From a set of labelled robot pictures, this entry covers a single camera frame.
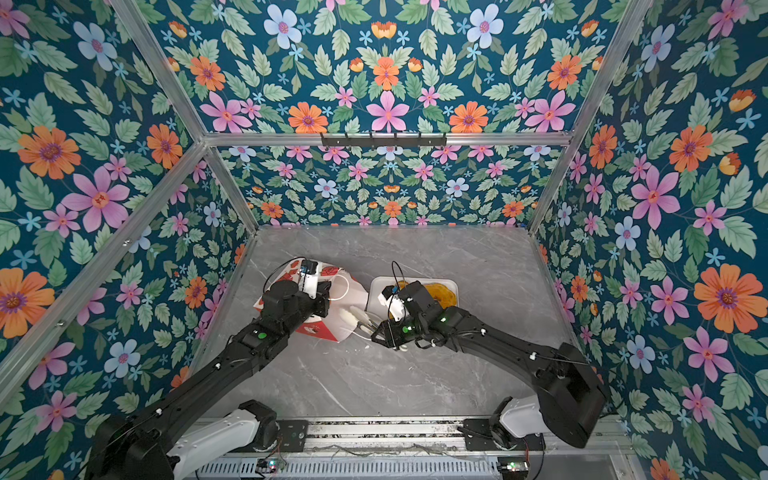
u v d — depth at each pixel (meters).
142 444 0.39
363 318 0.82
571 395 0.41
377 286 1.02
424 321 0.61
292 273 0.92
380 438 0.75
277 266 1.11
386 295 0.73
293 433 0.74
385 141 0.93
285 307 0.60
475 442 0.73
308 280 0.68
